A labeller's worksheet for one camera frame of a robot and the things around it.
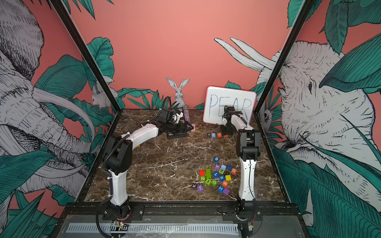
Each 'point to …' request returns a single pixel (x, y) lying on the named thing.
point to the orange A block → (219, 135)
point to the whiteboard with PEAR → (216, 98)
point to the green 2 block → (203, 178)
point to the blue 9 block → (216, 159)
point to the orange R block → (226, 136)
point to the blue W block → (222, 178)
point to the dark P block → (209, 135)
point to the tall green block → (208, 173)
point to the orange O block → (233, 171)
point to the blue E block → (213, 135)
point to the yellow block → (228, 177)
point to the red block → (202, 172)
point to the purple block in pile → (217, 167)
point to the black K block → (194, 185)
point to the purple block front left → (200, 188)
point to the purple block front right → (226, 191)
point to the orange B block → (225, 183)
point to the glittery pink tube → (187, 115)
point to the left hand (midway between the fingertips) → (190, 127)
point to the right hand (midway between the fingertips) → (224, 130)
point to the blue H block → (221, 189)
